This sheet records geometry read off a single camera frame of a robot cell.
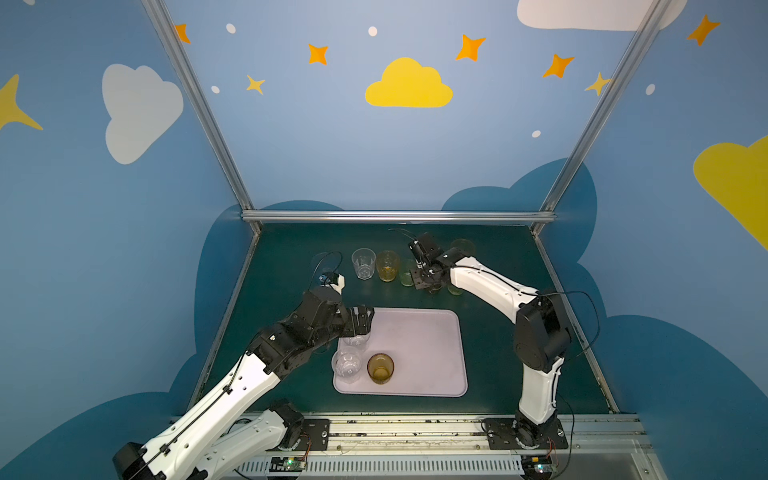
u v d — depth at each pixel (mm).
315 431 757
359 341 892
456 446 739
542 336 500
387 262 1046
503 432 756
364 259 1068
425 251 723
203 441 400
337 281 658
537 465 709
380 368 840
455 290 651
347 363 858
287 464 705
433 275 674
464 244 990
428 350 889
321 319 531
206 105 857
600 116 883
